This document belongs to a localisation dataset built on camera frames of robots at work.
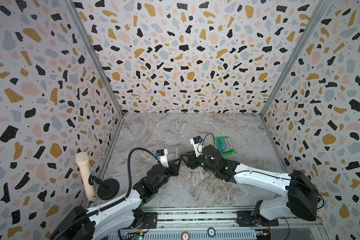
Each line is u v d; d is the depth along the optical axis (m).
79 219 0.40
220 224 0.73
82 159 0.62
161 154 0.70
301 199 0.42
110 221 0.48
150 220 0.73
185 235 0.69
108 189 0.82
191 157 0.66
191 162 0.67
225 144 1.00
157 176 0.59
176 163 0.78
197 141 0.67
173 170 0.69
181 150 0.77
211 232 0.71
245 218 0.75
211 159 0.58
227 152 0.97
